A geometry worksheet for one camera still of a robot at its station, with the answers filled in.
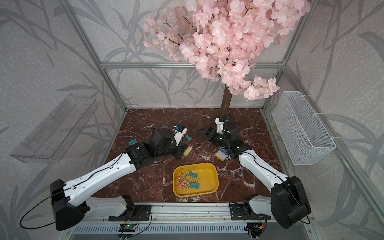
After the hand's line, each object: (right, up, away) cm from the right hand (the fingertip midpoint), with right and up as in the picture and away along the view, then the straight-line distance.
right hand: (201, 133), depth 79 cm
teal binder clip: (-5, -25, +7) cm, 26 cm away
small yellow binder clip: (-6, -8, -7) cm, 13 cm away
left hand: (-6, -6, -7) cm, 11 cm away
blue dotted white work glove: (+14, -15, +16) cm, 25 cm away
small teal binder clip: (-46, -8, +22) cm, 52 cm away
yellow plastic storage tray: (+4, -25, +7) cm, 27 cm away
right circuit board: (+25, -45, -9) cm, 52 cm away
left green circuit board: (-35, -45, -8) cm, 58 cm away
